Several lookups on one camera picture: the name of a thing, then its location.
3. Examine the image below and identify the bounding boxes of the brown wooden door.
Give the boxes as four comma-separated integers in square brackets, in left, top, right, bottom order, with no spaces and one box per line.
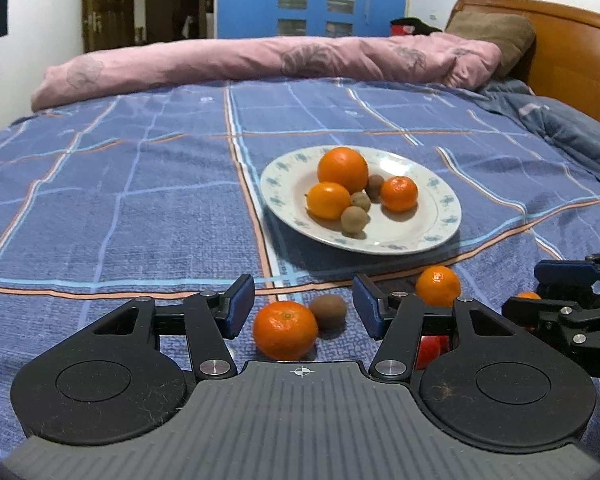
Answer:
[82,0,137,54]

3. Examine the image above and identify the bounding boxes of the wooden headboard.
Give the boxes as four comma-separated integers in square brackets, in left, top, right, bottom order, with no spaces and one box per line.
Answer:
[445,0,600,136]

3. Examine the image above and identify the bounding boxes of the blue-grey blanket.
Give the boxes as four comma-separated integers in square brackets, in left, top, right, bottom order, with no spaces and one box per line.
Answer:
[474,79,600,197]

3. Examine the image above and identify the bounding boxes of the red and black garment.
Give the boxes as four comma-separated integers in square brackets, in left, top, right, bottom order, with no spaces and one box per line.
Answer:
[389,17,445,37]

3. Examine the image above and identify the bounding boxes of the blue plaid bed sheet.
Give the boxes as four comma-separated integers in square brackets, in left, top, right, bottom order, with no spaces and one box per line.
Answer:
[0,77,600,453]

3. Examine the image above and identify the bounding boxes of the yellow-orange tangerine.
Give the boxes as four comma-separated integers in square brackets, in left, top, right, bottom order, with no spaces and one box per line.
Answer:
[305,182,352,220]

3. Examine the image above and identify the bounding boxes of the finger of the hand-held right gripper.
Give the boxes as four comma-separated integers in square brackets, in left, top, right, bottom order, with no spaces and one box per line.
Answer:
[501,294,600,333]
[534,243,600,295]

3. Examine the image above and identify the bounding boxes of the white floral-rim plate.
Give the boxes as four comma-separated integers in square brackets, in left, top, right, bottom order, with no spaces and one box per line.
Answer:
[260,145,463,256]

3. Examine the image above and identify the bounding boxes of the large orange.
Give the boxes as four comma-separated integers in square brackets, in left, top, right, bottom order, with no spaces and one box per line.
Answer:
[317,146,370,195]

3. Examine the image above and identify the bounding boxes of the pink quilt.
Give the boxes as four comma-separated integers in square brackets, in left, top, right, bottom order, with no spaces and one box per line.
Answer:
[30,35,505,112]

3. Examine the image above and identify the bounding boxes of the brown pillow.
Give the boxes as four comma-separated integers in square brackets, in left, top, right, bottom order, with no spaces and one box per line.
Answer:
[445,10,537,79]

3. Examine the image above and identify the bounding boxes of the red tomato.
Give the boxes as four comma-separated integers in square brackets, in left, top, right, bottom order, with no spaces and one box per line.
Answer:
[416,334,452,371]

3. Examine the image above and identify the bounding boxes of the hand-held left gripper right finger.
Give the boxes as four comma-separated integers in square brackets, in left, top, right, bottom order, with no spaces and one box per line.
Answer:
[352,274,515,381]

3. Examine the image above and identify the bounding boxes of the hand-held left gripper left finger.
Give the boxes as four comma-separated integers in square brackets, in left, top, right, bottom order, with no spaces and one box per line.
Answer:
[92,274,257,380]

